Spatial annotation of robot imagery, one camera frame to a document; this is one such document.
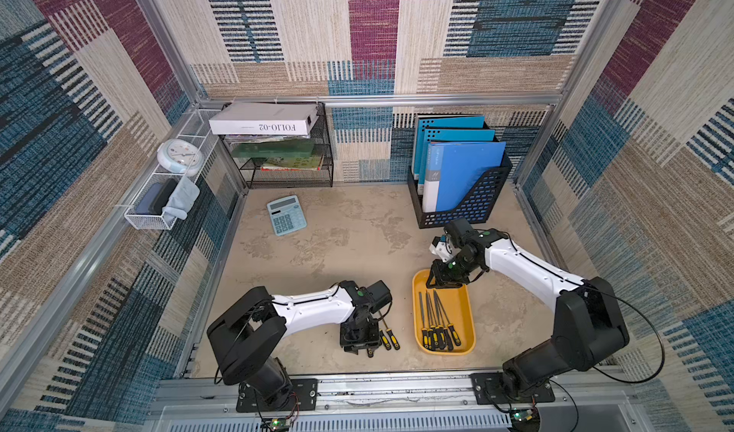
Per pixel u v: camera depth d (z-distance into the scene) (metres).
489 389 0.73
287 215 1.08
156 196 0.65
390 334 0.83
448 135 0.97
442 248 0.81
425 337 0.81
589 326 0.43
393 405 0.73
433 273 0.79
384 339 0.81
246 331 0.47
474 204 0.99
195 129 0.89
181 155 0.75
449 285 0.75
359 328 0.69
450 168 0.92
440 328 0.83
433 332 0.82
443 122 0.99
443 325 0.84
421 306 0.88
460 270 0.72
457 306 0.88
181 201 0.68
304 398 0.73
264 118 0.80
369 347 0.73
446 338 0.81
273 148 1.00
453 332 0.83
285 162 1.02
